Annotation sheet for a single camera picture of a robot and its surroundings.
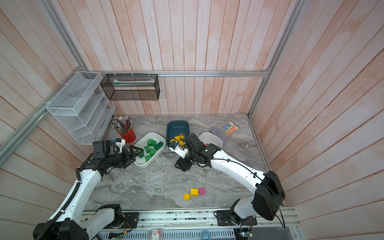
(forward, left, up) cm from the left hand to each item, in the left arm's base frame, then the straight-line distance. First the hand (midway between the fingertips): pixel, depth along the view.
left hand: (139, 157), depth 78 cm
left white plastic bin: (+18, +5, -13) cm, 23 cm away
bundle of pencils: (+26, +18, -4) cm, 32 cm away
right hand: (-1, -21, -2) cm, 21 cm away
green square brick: (+19, +1, -14) cm, 24 cm away
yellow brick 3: (-13, -29, -16) cm, 36 cm away
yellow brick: (+23, -20, -15) cm, 34 cm away
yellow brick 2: (+21, -15, -14) cm, 29 cm away
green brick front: (+19, -2, -15) cm, 24 cm away
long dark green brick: (+17, -5, -15) cm, 23 cm away
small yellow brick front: (-16, -25, -16) cm, 34 cm away
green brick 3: (+8, +1, -15) cm, 17 cm away
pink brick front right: (-13, -34, -16) cm, 39 cm away
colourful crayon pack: (+33, -57, -16) cm, 68 cm away
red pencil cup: (+21, +14, -10) cm, 27 cm away
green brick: (+14, +2, -15) cm, 20 cm away
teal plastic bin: (+33, -15, -16) cm, 40 cm away
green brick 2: (+12, -2, -15) cm, 20 cm away
